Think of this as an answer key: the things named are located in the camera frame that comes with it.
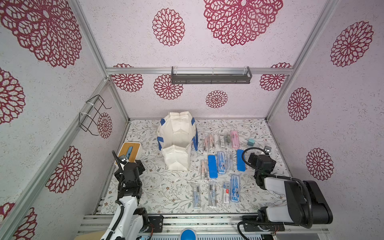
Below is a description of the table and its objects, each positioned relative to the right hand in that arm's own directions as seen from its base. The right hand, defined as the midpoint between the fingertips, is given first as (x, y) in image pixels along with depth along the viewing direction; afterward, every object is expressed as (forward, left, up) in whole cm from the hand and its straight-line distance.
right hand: (262, 154), depth 91 cm
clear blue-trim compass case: (-7, +24, -7) cm, 26 cm away
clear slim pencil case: (-1, +18, -8) cm, 20 cm away
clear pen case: (+15, +22, -7) cm, 27 cm away
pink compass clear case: (+14, +29, -7) cm, 33 cm away
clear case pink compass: (-8, +35, -6) cm, 37 cm away
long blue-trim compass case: (-19, +18, -7) cm, 27 cm away
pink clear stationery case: (+16, +12, -7) cm, 21 cm away
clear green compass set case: (+15, +18, -7) cm, 24 cm away
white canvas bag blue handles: (+20, +54, -6) cm, 58 cm away
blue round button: (-42, +43, -4) cm, 60 cm away
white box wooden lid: (+2, +83, -2) cm, 83 cm away
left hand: (-11, +78, +4) cm, 79 cm away
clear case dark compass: (-24, +40, -6) cm, 46 cm away
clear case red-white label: (-22, +23, -7) cm, 32 cm away
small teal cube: (+14, +2, -7) cm, 16 cm away
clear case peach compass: (+12, +33, -7) cm, 36 cm away
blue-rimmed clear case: (-5, +29, -8) cm, 31 cm away
